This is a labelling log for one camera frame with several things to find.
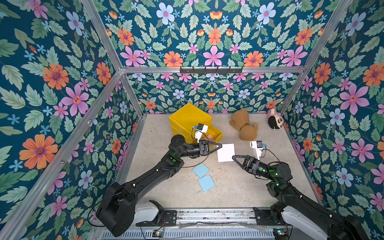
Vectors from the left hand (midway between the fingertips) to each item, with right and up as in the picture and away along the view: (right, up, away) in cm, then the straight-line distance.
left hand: (221, 149), depth 63 cm
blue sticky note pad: (-9, -17, +27) cm, 33 cm away
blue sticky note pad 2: (-6, -23, +22) cm, 32 cm away
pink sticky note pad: (+2, -2, +1) cm, 3 cm away
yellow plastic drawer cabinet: (-20, +13, +23) cm, 33 cm away
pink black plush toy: (+43, +15, +42) cm, 62 cm away
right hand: (+6, -5, 0) cm, 7 cm away
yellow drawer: (-2, +5, +33) cm, 34 cm away
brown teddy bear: (+19, +14, +40) cm, 46 cm away
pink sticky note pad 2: (-3, +2, +32) cm, 32 cm away
